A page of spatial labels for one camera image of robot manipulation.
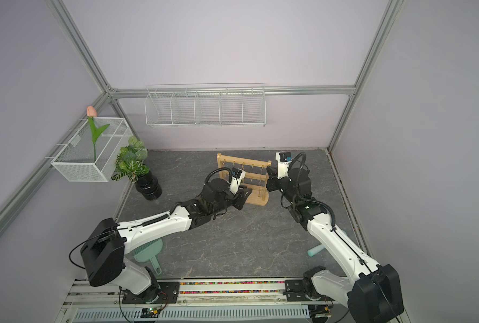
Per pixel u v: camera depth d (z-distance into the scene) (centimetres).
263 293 75
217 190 59
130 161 79
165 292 73
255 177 86
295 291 74
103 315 71
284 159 64
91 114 79
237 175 68
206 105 99
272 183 68
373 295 38
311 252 81
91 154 77
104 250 43
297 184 55
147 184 93
